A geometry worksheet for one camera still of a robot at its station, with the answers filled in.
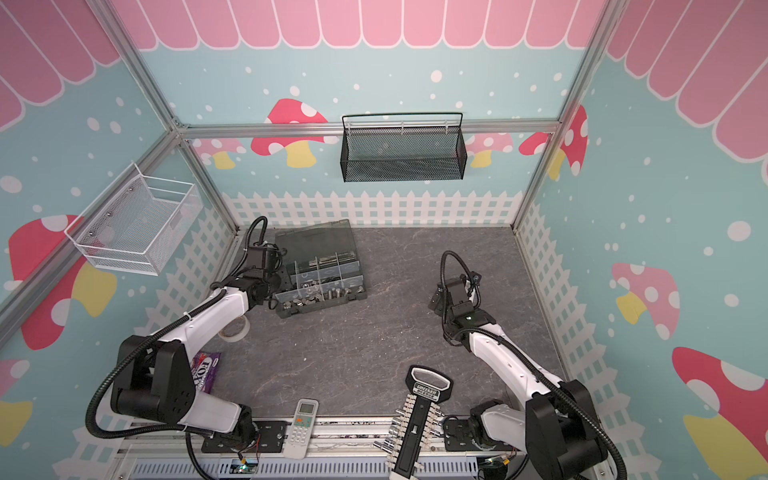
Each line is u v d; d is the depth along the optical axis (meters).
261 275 0.70
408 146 0.94
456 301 0.65
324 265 1.04
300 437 0.73
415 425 0.75
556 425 0.40
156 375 0.44
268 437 0.74
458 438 0.74
